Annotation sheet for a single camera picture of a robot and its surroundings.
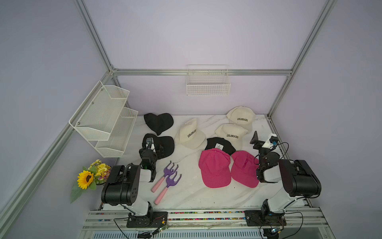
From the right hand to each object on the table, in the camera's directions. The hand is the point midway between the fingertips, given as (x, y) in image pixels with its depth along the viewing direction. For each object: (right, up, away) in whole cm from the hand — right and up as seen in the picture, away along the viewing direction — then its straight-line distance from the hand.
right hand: (263, 134), depth 87 cm
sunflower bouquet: (-83, -16, -23) cm, 88 cm away
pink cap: (-29, -19, -1) cm, 34 cm away
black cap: (-69, +7, +25) cm, 73 cm away
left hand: (-68, -9, +8) cm, 69 cm away
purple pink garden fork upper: (-58, -23, +3) cm, 62 cm away
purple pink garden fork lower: (-55, -28, 0) cm, 62 cm away
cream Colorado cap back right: (-4, +13, +25) cm, 28 cm away
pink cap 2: (-11, -21, +1) cm, 23 cm away
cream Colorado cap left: (-45, -2, +17) cm, 48 cm away
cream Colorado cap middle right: (-14, +1, +16) cm, 21 cm away
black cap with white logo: (-24, -6, +9) cm, 26 cm away
